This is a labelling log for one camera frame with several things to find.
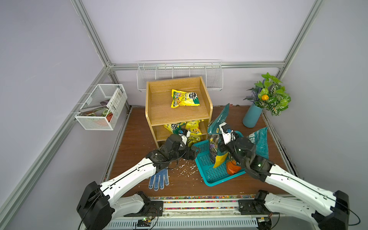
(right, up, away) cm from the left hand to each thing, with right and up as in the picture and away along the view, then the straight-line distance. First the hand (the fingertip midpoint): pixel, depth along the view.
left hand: (194, 149), depth 76 cm
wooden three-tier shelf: (-19, +20, -2) cm, 27 cm away
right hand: (+13, +11, -5) cm, 18 cm away
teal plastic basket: (+11, -18, +8) cm, 23 cm away
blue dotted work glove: (-21, -20, +6) cm, 30 cm away
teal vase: (+41, +17, +23) cm, 50 cm away
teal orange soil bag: (+33, +5, -6) cm, 34 cm away
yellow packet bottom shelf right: (0, +3, +18) cm, 19 cm away
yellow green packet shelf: (-11, +11, +4) cm, 16 cm away
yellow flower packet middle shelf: (0, +12, +7) cm, 14 cm away
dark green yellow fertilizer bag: (+12, -3, -4) cm, 13 cm away
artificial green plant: (+43, +30, +4) cm, 53 cm away
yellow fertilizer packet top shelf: (-5, +27, -1) cm, 28 cm away
